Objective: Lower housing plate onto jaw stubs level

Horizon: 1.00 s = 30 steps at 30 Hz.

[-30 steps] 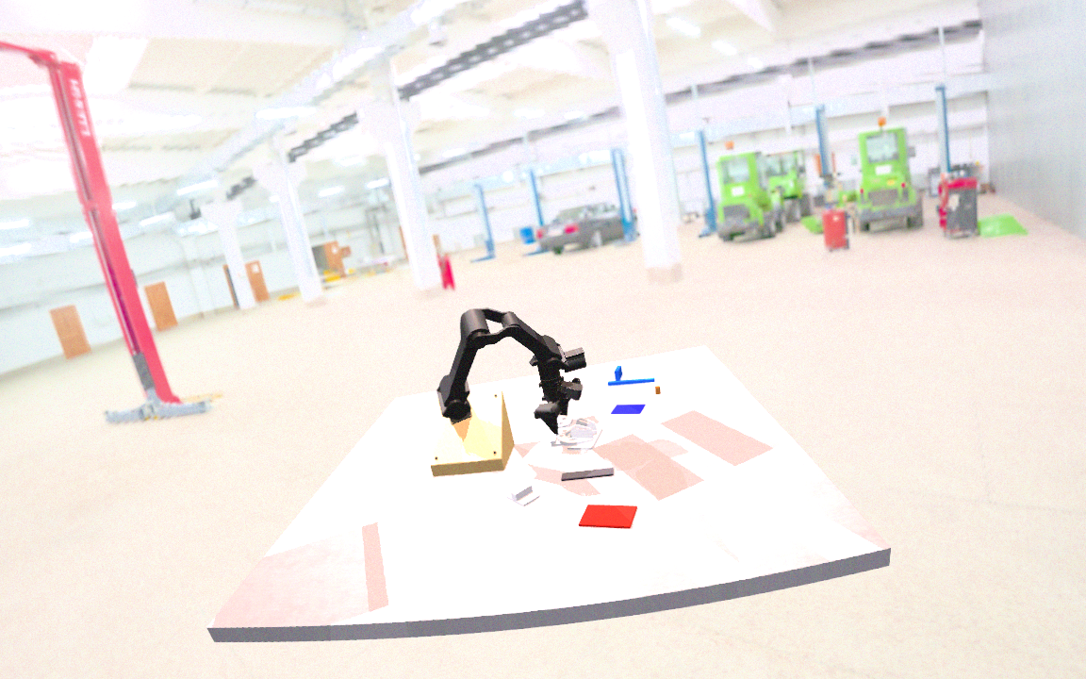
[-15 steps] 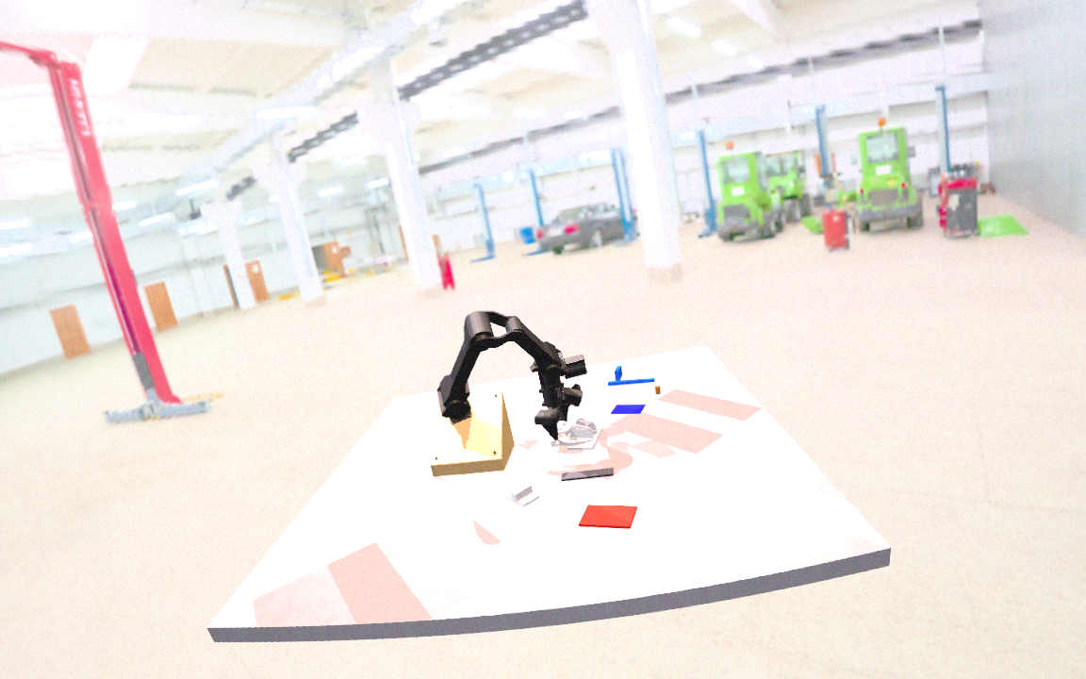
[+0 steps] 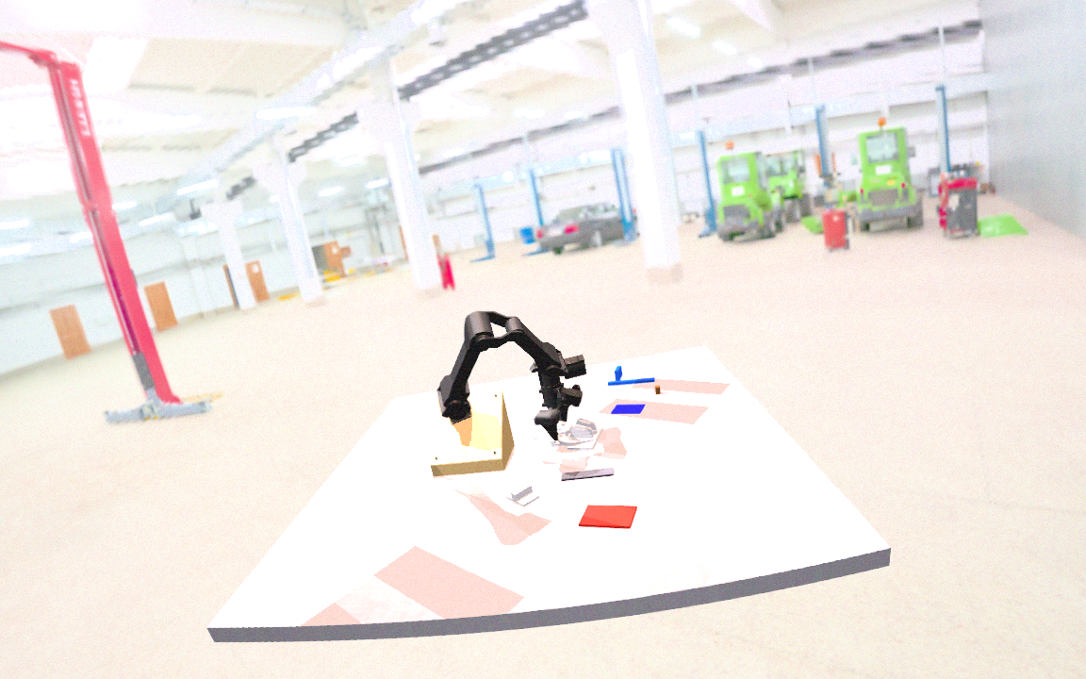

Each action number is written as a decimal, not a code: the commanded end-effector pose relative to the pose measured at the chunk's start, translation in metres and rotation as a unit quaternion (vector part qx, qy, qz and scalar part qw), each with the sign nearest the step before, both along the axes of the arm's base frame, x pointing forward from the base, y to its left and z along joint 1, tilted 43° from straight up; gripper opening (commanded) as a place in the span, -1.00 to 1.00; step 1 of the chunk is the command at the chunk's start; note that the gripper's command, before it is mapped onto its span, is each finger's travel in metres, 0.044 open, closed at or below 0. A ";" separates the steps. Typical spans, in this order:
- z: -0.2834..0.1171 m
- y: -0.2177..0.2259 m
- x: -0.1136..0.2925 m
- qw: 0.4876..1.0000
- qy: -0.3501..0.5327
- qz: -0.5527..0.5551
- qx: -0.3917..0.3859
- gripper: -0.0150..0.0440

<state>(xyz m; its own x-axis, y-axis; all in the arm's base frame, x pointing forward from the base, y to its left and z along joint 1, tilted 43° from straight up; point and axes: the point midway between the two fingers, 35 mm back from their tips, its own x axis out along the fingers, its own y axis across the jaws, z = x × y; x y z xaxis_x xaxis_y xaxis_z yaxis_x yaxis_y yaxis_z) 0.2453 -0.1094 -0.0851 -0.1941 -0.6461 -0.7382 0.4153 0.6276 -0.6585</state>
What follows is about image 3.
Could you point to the blue long thin bar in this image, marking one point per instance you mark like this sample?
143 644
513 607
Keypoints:
630 382

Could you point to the light grey flat bar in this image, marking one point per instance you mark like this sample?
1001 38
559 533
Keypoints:
587 474

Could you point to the red flat plate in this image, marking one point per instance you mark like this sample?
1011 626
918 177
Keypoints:
612 516

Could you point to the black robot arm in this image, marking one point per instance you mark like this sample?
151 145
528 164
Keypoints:
453 390

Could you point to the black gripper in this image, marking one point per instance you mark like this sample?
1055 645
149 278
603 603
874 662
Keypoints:
549 419

